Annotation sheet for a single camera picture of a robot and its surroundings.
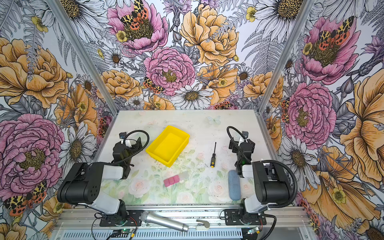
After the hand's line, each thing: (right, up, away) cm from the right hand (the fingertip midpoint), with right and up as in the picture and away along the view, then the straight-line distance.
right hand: (239, 141), depth 94 cm
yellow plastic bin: (-45, -4, +6) cm, 46 cm away
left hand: (-66, -1, 0) cm, 66 cm away
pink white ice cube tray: (-36, -20, -7) cm, 42 cm away
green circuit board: (-60, -40, -23) cm, 75 cm away
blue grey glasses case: (-6, -23, -11) cm, 26 cm away
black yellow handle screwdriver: (-16, -11, +1) cm, 19 cm away
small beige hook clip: (-23, -37, -24) cm, 49 cm away
